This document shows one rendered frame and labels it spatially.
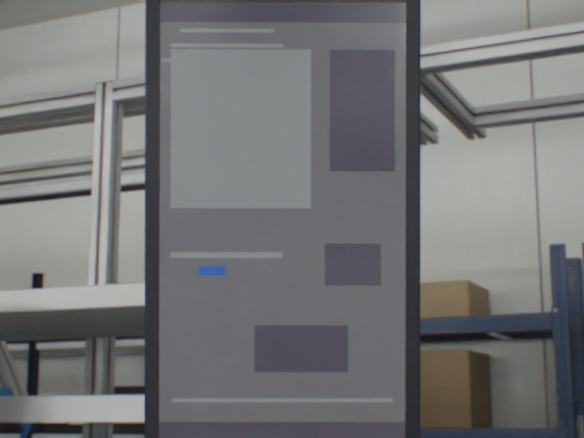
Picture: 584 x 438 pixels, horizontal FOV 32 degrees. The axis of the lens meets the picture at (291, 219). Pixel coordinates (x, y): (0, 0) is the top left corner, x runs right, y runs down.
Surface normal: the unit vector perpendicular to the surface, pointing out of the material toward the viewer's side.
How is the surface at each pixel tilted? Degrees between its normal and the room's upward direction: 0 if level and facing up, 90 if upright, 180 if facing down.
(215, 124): 101
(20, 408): 90
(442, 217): 90
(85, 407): 90
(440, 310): 90
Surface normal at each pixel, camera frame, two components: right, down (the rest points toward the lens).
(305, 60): 0.01, 0.00
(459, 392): -0.41, -0.18
